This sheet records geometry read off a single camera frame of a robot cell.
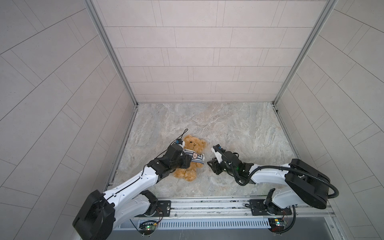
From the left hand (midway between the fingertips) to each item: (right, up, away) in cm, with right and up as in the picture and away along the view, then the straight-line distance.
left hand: (192, 157), depth 82 cm
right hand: (+9, -4, +2) cm, 10 cm away
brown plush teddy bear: (+2, +6, +1) cm, 6 cm away
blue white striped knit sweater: (+2, 0, 0) cm, 2 cm away
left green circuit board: (-19, -26, -17) cm, 36 cm away
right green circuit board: (+40, -27, -14) cm, 50 cm away
